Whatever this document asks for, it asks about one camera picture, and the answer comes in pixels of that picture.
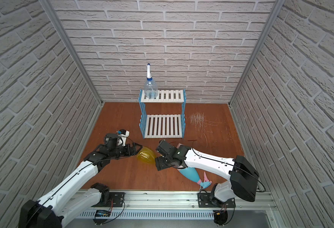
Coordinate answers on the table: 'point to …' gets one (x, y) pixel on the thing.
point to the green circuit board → (102, 213)
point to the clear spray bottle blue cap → (151, 89)
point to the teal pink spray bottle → (191, 174)
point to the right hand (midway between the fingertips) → (158, 166)
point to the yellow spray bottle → (147, 155)
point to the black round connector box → (220, 216)
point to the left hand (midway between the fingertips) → (136, 143)
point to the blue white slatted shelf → (164, 116)
